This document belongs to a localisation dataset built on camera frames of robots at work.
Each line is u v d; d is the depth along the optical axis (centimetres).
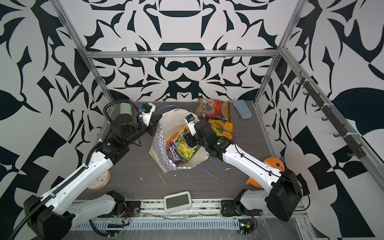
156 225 65
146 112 58
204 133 57
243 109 112
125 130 53
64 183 42
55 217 40
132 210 73
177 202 73
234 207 67
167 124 80
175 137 89
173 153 86
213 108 108
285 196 40
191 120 66
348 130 51
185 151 85
